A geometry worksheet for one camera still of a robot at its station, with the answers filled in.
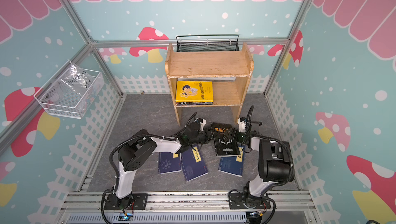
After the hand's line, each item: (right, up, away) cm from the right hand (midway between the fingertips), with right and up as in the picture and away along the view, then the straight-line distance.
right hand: (228, 132), depth 95 cm
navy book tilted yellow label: (-21, -16, -10) cm, 28 cm away
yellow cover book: (-21, +25, -8) cm, 33 cm away
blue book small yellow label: (+1, -17, -10) cm, 20 cm away
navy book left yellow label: (-35, -15, -10) cm, 39 cm away
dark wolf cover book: (-21, +18, -10) cm, 29 cm away
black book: (-2, -4, -3) cm, 6 cm away
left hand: (-7, -2, -7) cm, 10 cm away
